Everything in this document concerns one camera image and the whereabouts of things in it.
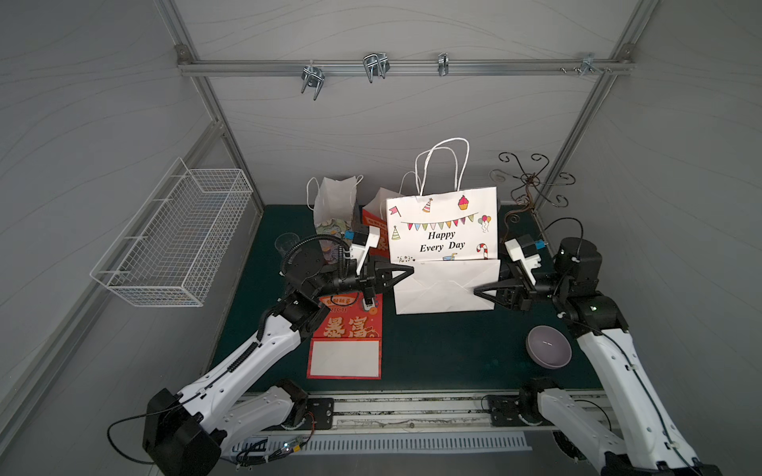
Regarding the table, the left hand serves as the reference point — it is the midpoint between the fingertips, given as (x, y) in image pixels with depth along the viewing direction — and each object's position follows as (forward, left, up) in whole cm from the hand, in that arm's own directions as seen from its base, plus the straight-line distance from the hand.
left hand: (411, 275), depth 56 cm
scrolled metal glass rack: (+39, -37, -7) cm, 54 cm away
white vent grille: (-24, +27, -37) cm, 52 cm away
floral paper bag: (+43, +24, -23) cm, 55 cm away
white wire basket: (+8, +55, -7) cm, 56 cm away
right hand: (0, -13, -5) cm, 13 cm away
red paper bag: (0, +17, -38) cm, 41 cm away
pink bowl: (-1, -40, -35) cm, 54 cm away
